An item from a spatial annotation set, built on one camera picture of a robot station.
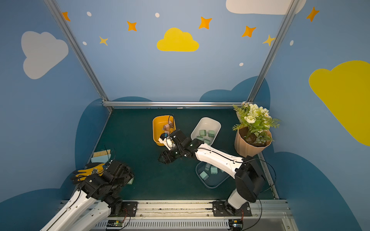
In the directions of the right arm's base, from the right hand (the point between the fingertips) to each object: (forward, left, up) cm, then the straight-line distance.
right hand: (164, 155), depth 78 cm
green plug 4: (-1, -29, -14) cm, 32 cm away
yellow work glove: (-6, +40, -11) cm, 42 cm away
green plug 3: (+22, -21, -14) cm, 33 cm away
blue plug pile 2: (-5, -23, -14) cm, 27 cm away
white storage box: (+31, -26, -15) cm, 43 cm away
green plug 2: (+26, -29, -14) cm, 42 cm away
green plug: (+27, -23, -14) cm, 38 cm away
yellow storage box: (+33, +12, -14) cm, 38 cm away
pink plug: (+29, +4, -12) cm, 32 cm away
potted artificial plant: (+18, -51, +2) cm, 54 cm away
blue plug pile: (0, -25, -12) cm, 28 cm away
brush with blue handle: (+4, +45, -16) cm, 48 cm away
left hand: (-10, +18, -7) cm, 21 cm away
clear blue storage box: (-5, -28, -15) cm, 32 cm away
